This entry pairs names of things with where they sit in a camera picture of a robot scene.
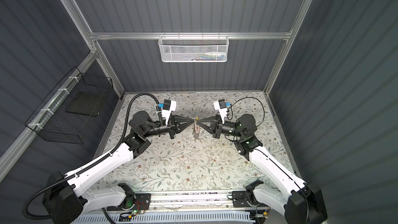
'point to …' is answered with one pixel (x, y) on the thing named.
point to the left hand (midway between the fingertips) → (194, 121)
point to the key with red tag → (198, 128)
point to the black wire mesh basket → (69, 113)
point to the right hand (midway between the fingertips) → (199, 127)
